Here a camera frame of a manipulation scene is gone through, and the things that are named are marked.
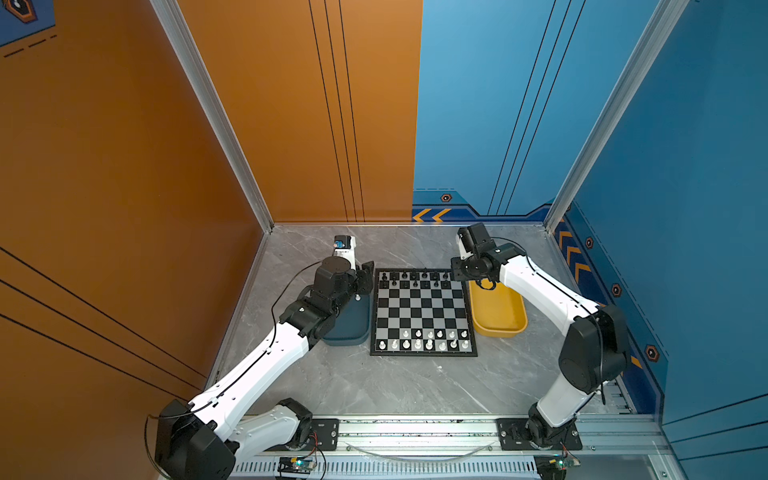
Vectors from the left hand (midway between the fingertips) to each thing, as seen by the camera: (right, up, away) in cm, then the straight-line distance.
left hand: (366, 260), depth 76 cm
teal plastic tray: (-6, -22, +20) cm, 30 cm away
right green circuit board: (+47, -47, -7) cm, 67 cm away
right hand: (+26, -3, +13) cm, 29 cm away
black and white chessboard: (+16, -17, +17) cm, 29 cm away
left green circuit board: (-16, -49, -6) cm, 52 cm away
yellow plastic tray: (+39, -17, +15) cm, 45 cm away
